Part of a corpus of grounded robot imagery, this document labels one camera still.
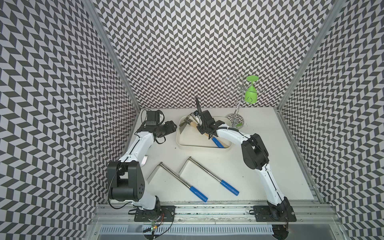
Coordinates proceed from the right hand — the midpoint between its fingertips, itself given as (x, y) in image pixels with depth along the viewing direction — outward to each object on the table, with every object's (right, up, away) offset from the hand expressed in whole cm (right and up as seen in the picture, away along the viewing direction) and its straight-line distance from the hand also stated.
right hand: (201, 125), depth 102 cm
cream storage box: (-8, -9, +2) cm, 12 cm away
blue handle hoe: (+8, -9, -6) cm, 13 cm away
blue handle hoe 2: (+12, -32, -21) cm, 40 cm away
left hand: (-18, -2, -13) cm, 22 cm away
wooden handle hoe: (-13, 0, -2) cm, 13 cm away
